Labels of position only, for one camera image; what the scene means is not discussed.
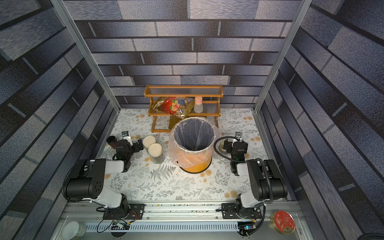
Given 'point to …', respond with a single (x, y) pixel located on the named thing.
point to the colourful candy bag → (178, 106)
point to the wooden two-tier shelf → (162, 122)
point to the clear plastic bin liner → (170, 150)
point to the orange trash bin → (193, 138)
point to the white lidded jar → (73, 230)
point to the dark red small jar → (112, 140)
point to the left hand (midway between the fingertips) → (134, 138)
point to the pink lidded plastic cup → (198, 107)
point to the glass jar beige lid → (155, 150)
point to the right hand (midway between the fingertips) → (234, 139)
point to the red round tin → (283, 222)
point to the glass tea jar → (148, 141)
